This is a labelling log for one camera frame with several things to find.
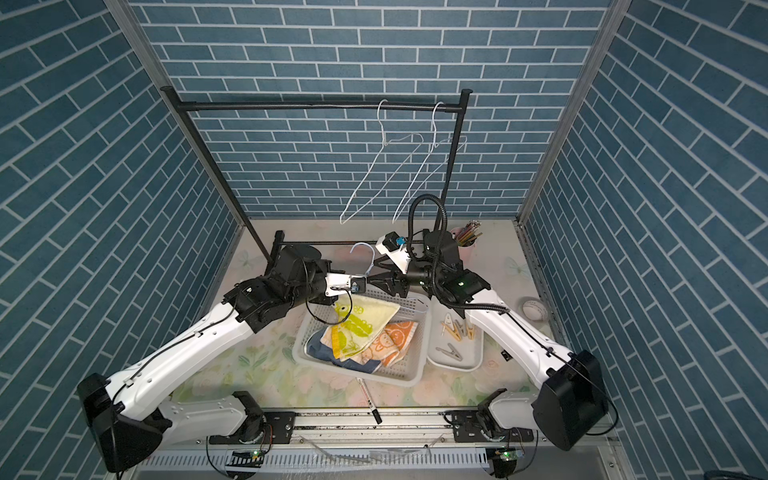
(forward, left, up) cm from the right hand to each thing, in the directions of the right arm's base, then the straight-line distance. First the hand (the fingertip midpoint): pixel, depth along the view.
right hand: (376, 271), depth 71 cm
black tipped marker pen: (-23, 0, -28) cm, 36 cm away
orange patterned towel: (-11, -3, -20) cm, 23 cm away
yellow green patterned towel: (-3, +6, -20) cm, 21 cm away
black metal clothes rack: (+24, +43, -25) cm, 55 cm away
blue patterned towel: (-11, +17, -24) cm, 31 cm away
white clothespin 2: (+1, -25, -27) cm, 37 cm away
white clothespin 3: (-8, -22, -27) cm, 36 cm away
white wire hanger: (+49, +7, -1) cm, 50 cm away
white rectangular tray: (-4, -22, -28) cm, 36 cm away
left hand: (+2, +8, -2) cm, 8 cm away
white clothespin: (+2, -21, -26) cm, 34 cm away
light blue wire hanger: (0, 0, +6) cm, 6 cm away
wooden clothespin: (-1, -27, -27) cm, 38 cm away
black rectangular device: (-7, -37, -28) cm, 47 cm away
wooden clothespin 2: (-2, -22, -27) cm, 35 cm away
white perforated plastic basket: (-14, -9, -28) cm, 33 cm away
